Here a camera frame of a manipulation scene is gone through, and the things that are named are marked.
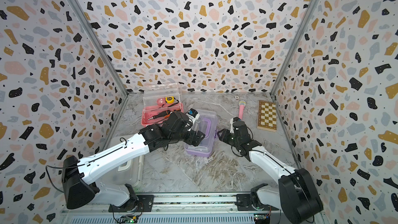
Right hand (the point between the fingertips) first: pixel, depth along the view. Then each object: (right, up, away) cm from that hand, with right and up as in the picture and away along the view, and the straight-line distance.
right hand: (219, 133), depth 86 cm
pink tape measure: (-39, +19, +19) cm, 47 cm away
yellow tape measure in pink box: (-33, +20, +20) cm, 43 cm away
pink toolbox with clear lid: (-51, +27, +35) cm, 67 cm away
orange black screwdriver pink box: (-36, +10, +20) cm, 43 cm away
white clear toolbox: (-40, -13, -32) cm, 53 cm away
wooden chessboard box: (+34, +9, +20) cm, 40 cm away
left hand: (-10, +3, -12) cm, 16 cm away
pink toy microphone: (+18, +17, +27) cm, 37 cm away
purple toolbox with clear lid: (-7, +5, +4) cm, 9 cm away
